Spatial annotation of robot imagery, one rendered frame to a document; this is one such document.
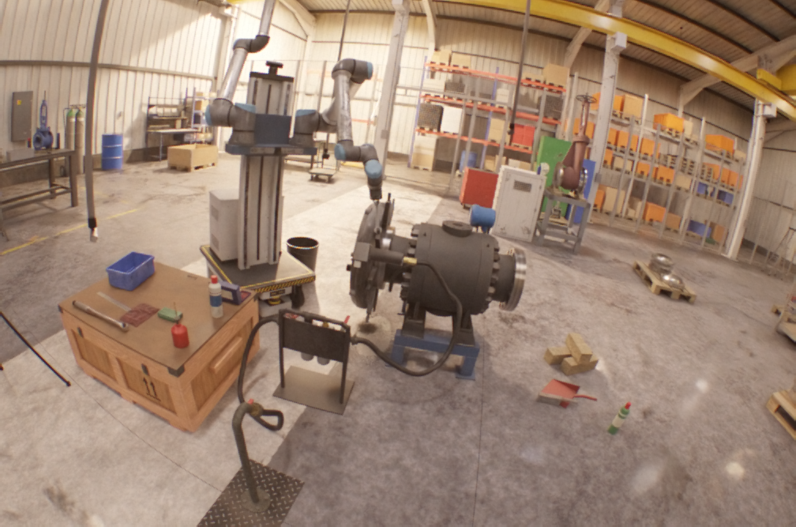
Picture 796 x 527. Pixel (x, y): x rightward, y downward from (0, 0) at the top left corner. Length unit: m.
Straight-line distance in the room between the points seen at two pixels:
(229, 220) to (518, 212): 4.60
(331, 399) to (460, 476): 0.84
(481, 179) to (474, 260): 5.42
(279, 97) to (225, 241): 1.16
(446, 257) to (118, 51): 9.63
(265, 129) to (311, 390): 1.73
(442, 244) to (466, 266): 0.20
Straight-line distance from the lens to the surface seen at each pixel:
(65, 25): 9.74
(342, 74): 2.05
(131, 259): 2.50
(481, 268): 2.20
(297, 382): 2.18
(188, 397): 1.75
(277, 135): 2.57
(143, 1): 10.95
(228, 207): 2.73
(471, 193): 7.56
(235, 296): 1.97
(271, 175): 2.69
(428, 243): 2.19
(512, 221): 6.02
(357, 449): 1.87
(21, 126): 9.00
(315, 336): 1.84
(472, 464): 1.94
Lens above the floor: 1.50
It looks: 16 degrees down
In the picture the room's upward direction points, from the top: 9 degrees clockwise
